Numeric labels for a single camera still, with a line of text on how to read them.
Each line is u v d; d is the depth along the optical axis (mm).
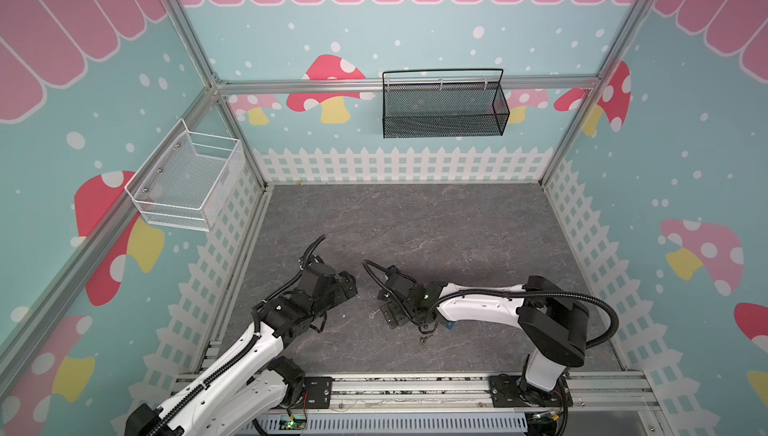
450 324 846
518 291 495
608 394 758
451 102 940
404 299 658
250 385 591
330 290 677
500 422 712
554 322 454
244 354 478
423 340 828
